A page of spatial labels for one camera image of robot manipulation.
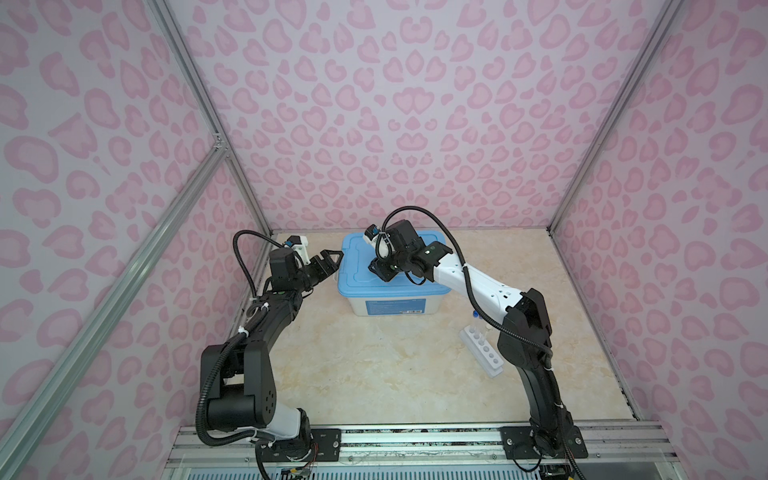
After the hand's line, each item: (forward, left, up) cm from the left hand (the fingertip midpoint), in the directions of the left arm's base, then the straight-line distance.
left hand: (337, 253), depth 87 cm
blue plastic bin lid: (-8, -5, -3) cm, 10 cm away
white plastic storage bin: (-10, -18, -13) cm, 25 cm away
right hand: (-1, -12, -2) cm, 12 cm away
